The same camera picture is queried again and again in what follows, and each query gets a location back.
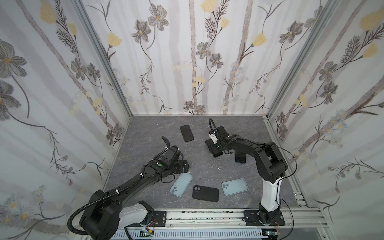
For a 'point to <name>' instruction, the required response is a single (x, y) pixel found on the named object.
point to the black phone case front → (206, 193)
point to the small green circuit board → (146, 233)
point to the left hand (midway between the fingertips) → (183, 163)
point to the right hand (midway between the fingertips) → (211, 143)
